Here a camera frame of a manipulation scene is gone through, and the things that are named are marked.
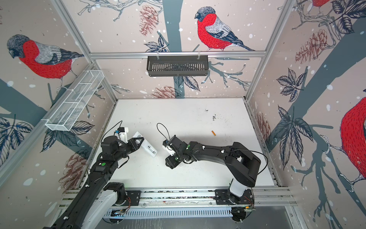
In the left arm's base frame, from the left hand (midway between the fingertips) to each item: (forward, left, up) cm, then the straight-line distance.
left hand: (142, 139), depth 77 cm
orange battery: (+13, -45, -18) cm, 50 cm away
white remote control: (-2, -2, -4) cm, 4 cm away
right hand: (-8, -14, -13) cm, 21 cm away
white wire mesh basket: (+17, +38, +13) cm, 44 cm away
